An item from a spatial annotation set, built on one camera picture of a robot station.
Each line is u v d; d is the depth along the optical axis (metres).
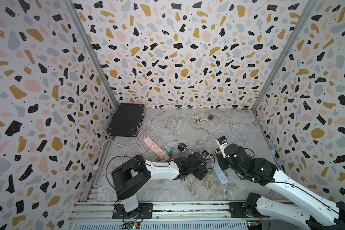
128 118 1.08
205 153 0.76
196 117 1.14
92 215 0.73
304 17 0.75
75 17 0.72
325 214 0.40
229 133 1.06
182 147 0.95
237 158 0.50
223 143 0.62
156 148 0.95
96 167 0.91
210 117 1.17
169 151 0.93
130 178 0.45
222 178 0.83
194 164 0.65
